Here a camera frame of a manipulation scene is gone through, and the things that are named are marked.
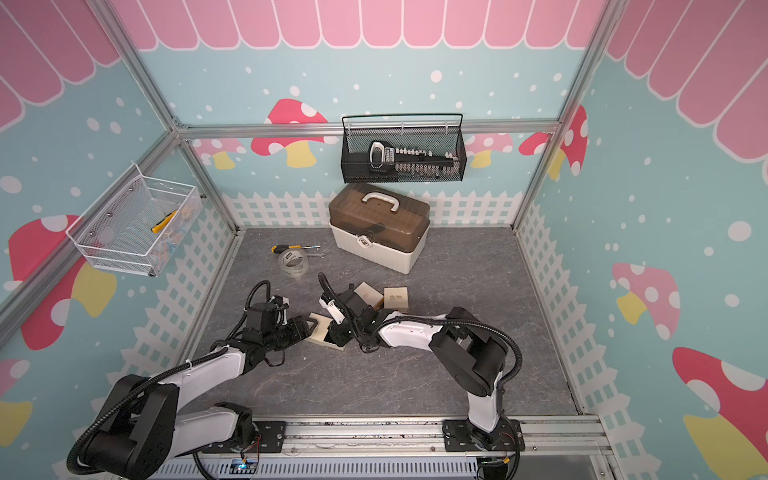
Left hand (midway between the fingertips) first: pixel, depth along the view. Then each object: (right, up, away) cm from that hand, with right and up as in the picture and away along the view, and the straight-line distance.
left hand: (311, 330), depth 90 cm
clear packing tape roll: (-12, +20, +19) cm, 30 cm away
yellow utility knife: (-34, +30, -14) cm, 48 cm away
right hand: (+6, +1, -3) cm, 7 cm away
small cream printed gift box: (+26, +9, +7) cm, 28 cm away
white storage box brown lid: (+20, +33, +4) cm, 38 cm away
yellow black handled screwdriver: (-17, +26, +23) cm, 39 cm away
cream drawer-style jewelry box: (+3, 0, 0) cm, 3 cm away
